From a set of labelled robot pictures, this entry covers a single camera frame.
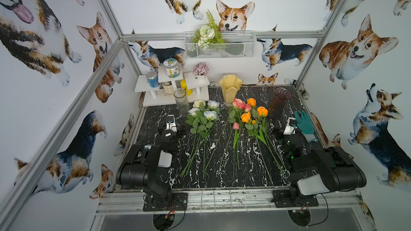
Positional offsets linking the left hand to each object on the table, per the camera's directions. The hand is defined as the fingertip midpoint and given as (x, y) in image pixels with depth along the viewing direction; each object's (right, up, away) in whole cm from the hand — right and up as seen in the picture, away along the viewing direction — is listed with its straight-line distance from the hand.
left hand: (172, 118), depth 91 cm
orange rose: (+44, -1, +7) cm, 44 cm away
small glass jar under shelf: (-9, +18, +22) cm, 30 cm away
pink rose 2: (+40, +6, +12) cm, 42 cm away
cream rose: (+14, +8, +14) cm, 22 cm away
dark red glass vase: (+64, +13, +4) cm, 66 cm away
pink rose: (+46, +5, +13) cm, 48 cm away
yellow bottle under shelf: (+4, +20, +14) cm, 25 cm away
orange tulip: (+51, -11, +3) cm, 53 cm away
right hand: (+66, -1, -4) cm, 66 cm away
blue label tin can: (-12, +23, +4) cm, 26 cm away
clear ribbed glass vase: (+5, +9, +4) cm, 11 cm away
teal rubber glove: (+81, -5, +10) cm, 82 cm away
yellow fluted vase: (+34, +21, +9) cm, 41 cm away
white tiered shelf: (+8, +19, +10) cm, 23 cm away
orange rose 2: (+54, +3, +10) cm, 55 cm away
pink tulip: (+37, -6, +6) cm, 38 cm away
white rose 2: (+12, -2, +9) cm, 15 cm away
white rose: (+21, 0, +7) cm, 22 cm away
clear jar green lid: (0, +29, 0) cm, 29 cm away
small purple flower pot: (+16, +29, +6) cm, 33 cm away
